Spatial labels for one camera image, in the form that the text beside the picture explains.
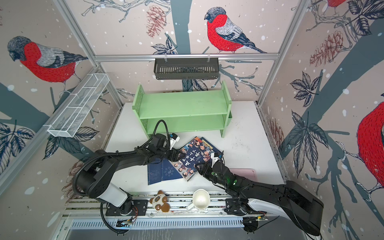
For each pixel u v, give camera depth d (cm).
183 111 79
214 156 78
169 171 84
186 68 106
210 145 94
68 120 72
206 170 71
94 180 44
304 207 44
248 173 85
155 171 85
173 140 82
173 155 78
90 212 73
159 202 73
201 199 75
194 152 88
